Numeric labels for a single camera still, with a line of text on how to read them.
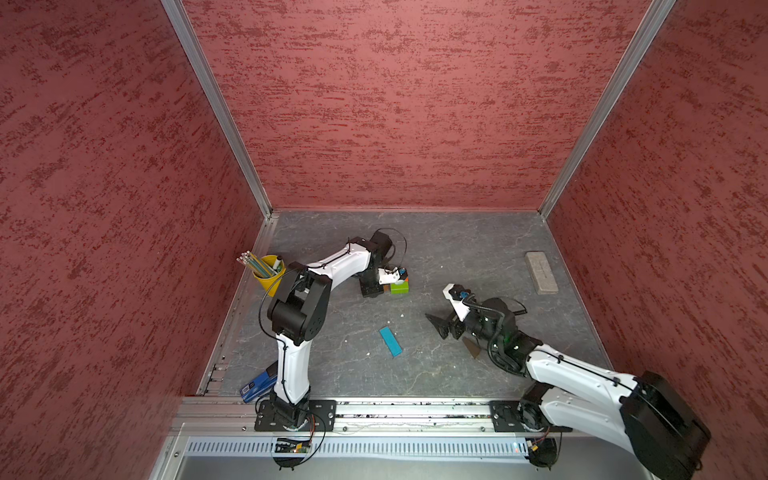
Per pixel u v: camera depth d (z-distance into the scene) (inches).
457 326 28.5
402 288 36.8
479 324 27.0
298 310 20.3
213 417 29.8
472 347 33.0
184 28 28.9
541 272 39.4
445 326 28.7
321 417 29.3
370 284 33.2
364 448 30.5
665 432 16.1
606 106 35.1
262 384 30.5
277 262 36.3
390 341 34.2
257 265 34.4
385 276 33.9
